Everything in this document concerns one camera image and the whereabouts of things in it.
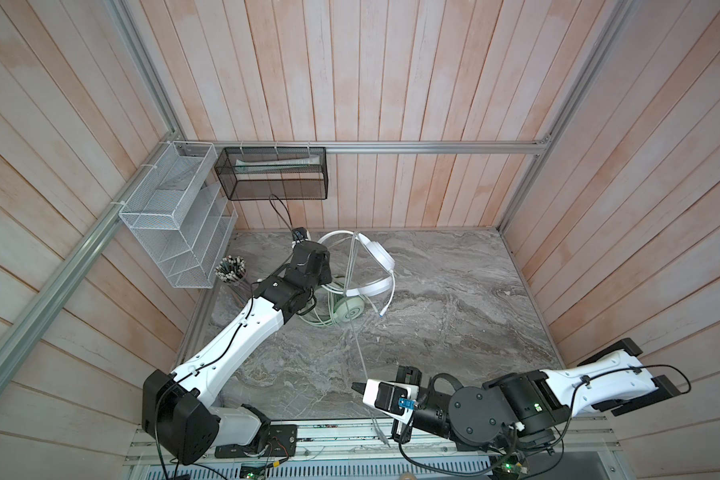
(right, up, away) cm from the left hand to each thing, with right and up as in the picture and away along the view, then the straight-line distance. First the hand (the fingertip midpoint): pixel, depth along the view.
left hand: (320, 267), depth 79 cm
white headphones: (+15, -5, -8) cm, 18 cm away
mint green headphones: (+8, -13, +10) cm, 18 cm away
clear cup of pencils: (-27, -1, +7) cm, 27 cm away
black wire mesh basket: (-20, +33, +26) cm, 46 cm away
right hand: (+10, -19, -32) cm, 38 cm away
